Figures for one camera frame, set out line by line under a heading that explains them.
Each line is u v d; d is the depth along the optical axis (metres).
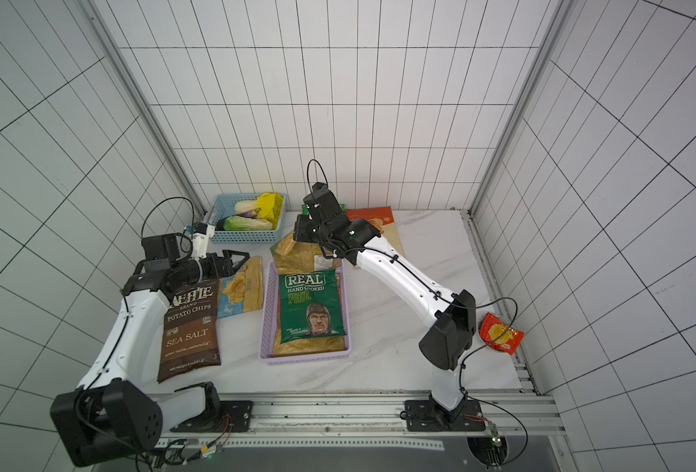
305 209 1.19
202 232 0.71
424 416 0.73
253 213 1.10
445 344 0.44
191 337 0.83
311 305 0.89
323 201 0.55
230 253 0.70
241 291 0.95
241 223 1.06
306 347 0.83
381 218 1.18
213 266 0.68
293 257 0.87
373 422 0.73
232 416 0.72
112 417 0.39
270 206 1.10
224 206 1.19
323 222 0.55
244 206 1.16
